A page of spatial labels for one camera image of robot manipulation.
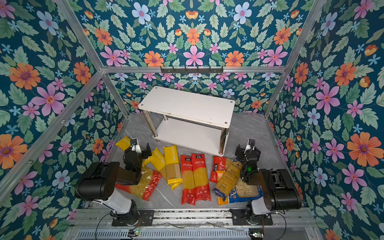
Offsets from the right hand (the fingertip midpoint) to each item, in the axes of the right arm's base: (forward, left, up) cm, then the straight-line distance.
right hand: (247, 145), depth 91 cm
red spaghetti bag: (-23, +36, -6) cm, 43 cm away
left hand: (+2, +66, +4) cm, 67 cm away
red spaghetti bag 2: (-25, +29, -6) cm, 38 cm away
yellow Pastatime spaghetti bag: (-11, +46, -5) cm, 48 cm away
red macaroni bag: (-24, +60, -5) cm, 65 cm away
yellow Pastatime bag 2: (+7, +83, -7) cm, 84 cm away
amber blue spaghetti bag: (-22, +15, +1) cm, 26 cm away
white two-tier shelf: (-1, +32, +25) cm, 41 cm away
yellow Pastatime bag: (-7, +56, -6) cm, 57 cm away
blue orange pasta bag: (-26, +7, -5) cm, 27 cm away
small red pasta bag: (-11, +18, -3) cm, 21 cm away
